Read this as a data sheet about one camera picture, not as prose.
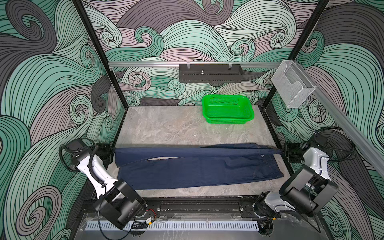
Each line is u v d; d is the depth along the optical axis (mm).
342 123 600
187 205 770
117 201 434
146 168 895
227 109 1180
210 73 954
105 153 654
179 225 697
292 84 795
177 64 937
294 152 684
